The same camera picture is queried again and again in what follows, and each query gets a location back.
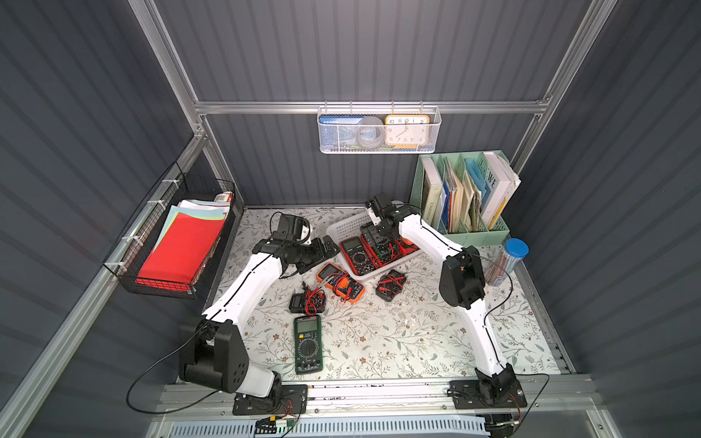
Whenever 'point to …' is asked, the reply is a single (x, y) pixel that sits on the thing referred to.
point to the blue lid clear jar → (513, 251)
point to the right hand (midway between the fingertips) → (386, 227)
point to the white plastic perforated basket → (352, 227)
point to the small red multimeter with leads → (401, 247)
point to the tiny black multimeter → (310, 302)
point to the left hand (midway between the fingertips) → (326, 253)
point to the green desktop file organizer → (463, 194)
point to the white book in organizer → (503, 182)
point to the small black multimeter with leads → (390, 285)
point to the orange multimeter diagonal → (350, 287)
